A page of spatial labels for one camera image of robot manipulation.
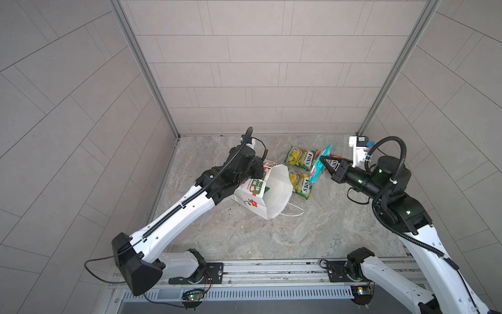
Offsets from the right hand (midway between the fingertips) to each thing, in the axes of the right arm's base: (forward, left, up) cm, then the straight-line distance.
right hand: (319, 160), depth 59 cm
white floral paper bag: (+6, +15, -31) cm, 35 cm away
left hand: (+8, +16, -8) cm, 19 cm away
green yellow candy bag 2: (+13, -1, -34) cm, 36 cm away
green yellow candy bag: (+28, -4, -33) cm, 43 cm away
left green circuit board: (-28, +43, -33) cm, 62 cm away
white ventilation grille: (-29, +9, -38) cm, 49 cm away
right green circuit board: (-30, -15, -39) cm, 51 cm away
